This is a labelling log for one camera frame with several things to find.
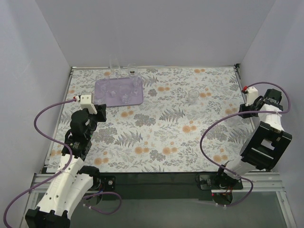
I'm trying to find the small clear shot glass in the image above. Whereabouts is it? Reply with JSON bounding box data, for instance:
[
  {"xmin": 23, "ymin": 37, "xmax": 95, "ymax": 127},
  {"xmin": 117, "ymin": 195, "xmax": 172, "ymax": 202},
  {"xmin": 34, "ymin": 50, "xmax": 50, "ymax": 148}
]
[{"xmin": 108, "ymin": 87, "xmax": 118, "ymax": 98}]

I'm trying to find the clear tall tumbler glass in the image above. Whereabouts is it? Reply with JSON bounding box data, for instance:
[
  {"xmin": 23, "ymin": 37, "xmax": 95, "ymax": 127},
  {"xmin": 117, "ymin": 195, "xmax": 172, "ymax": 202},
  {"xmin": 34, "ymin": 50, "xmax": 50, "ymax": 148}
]
[{"xmin": 118, "ymin": 84, "xmax": 132, "ymax": 104}]

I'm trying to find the clear plain drinking glass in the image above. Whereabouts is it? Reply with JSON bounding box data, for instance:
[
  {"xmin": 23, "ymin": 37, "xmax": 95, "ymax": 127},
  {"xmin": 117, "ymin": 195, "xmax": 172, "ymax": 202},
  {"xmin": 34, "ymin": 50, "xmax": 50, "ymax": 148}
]
[{"xmin": 109, "ymin": 55, "xmax": 121, "ymax": 79}]

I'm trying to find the clear wine glass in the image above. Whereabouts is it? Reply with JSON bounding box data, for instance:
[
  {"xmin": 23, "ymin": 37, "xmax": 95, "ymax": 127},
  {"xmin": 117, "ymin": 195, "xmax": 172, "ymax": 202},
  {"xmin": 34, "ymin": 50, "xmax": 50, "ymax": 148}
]
[{"xmin": 132, "ymin": 73, "xmax": 142, "ymax": 96}]

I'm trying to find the clear small tumbler glass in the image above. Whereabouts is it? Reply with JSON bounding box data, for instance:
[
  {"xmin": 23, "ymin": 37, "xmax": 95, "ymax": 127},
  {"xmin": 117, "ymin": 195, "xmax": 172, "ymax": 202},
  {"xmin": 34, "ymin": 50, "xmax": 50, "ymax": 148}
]
[{"xmin": 188, "ymin": 89, "xmax": 200, "ymax": 104}]

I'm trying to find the clear champagne flute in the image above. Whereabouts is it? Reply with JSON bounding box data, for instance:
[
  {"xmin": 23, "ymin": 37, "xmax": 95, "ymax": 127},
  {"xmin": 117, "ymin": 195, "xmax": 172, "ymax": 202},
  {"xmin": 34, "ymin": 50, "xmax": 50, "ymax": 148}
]
[{"xmin": 127, "ymin": 63, "xmax": 139, "ymax": 96}]

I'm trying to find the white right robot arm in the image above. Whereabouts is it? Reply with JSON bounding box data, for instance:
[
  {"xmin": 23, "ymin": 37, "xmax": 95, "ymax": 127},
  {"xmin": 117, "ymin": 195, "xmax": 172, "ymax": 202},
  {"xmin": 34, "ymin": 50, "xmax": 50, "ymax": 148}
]
[{"xmin": 214, "ymin": 86, "xmax": 292, "ymax": 189}]

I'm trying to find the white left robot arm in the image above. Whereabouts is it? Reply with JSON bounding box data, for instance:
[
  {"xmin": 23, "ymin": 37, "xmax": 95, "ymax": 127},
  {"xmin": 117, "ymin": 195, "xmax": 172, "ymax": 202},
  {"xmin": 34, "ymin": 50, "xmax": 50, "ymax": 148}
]
[{"xmin": 25, "ymin": 104, "xmax": 106, "ymax": 228}]

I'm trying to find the lilac plastic tray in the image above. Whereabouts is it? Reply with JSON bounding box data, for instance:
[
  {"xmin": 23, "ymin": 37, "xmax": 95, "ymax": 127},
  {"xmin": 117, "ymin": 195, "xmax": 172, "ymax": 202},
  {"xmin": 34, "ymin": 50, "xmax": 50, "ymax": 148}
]
[{"xmin": 94, "ymin": 77, "xmax": 143, "ymax": 107}]

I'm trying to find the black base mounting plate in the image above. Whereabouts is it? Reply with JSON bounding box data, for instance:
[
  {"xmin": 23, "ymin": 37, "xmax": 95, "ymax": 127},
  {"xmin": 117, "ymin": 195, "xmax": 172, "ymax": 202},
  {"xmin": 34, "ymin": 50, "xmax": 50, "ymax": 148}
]
[{"xmin": 89, "ymin": 172, "xmax": 243, "ymax": 204}]

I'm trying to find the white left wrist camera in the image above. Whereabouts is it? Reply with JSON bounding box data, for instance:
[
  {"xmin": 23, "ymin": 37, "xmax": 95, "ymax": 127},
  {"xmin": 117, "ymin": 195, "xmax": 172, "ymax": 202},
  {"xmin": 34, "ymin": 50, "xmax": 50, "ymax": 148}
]
[{"xmin": 73, "ymin": 93, "xmax": 97, "ymax": 114}]

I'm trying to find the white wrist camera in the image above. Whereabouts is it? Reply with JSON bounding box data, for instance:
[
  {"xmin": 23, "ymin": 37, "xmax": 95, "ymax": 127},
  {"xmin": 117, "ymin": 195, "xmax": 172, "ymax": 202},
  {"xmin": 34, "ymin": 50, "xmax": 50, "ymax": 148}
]
[
  {"xmin": 73, "ymin": 93, "xmax": 97, "ymax": 114},
  {"xmin": 242, "ymin": 86, "xmax": 258, "ymax": 106}
]

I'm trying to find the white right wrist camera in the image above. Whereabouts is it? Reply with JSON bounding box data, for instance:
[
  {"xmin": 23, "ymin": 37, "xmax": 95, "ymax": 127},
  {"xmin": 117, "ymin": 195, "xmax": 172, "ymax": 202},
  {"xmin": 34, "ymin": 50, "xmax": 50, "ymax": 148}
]
[{"xmin": 242, "ymin": 86, "xmax": 258, "ymax": 106}]

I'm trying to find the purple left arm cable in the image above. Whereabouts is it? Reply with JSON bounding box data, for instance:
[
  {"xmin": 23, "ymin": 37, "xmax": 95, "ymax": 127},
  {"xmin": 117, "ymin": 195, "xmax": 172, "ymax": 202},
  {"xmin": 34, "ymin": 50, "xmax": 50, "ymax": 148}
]
[{"xmin": 3, "ymin": 98, "xmax": 123, "ymax": 228}]

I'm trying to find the aluminium frame rail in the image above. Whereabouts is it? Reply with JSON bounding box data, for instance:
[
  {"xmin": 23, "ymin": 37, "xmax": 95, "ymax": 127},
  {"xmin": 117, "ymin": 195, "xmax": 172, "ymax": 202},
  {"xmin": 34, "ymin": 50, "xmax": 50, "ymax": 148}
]
[{"xmin": 31, "ymin": 172, "xmax": 285, "ymax": 193}]

